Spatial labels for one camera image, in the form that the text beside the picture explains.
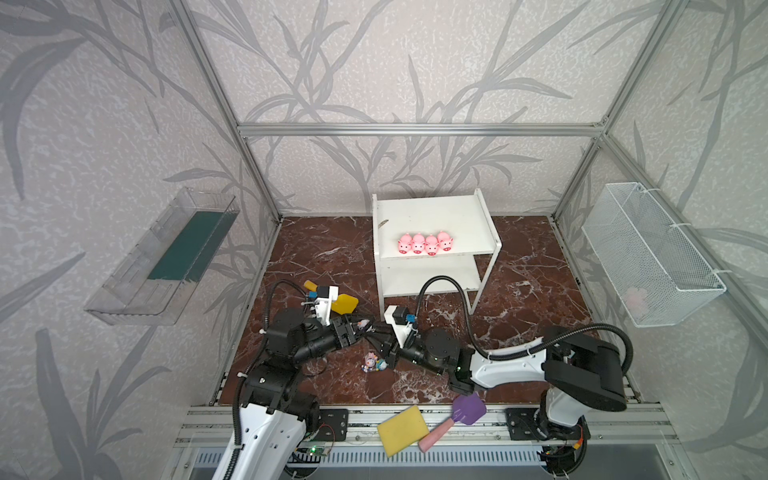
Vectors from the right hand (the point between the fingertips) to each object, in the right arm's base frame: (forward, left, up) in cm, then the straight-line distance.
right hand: (368, 319), depth 71 cm
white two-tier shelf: (+23, -24, +12) cm, 35 cm away
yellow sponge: (-20, -8, -19) cm, 29 cm away
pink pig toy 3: (+11, -15, +14) cm, 23 cm away
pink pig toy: (+11, -9, +14) cm, 20 cm away
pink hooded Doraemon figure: (-5, +1, -18) cm, 19 cm away
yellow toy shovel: (+15, +11, -20) cm, 27 cm away
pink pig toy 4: (+13, -18, +14) cm, 26 cm away
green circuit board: (-24, +14, -20) cm, 34 cm away
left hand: (-1, -2, +3) cm, 4 cm away
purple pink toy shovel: (-16, -24, -19) cm, 35 cm away
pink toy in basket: (+5, -66, 0) cm, 67 cm away
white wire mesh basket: (+3, -62, +14) cm, 64 cm away
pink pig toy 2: (+12, -12, +15) cm, 22 cm away
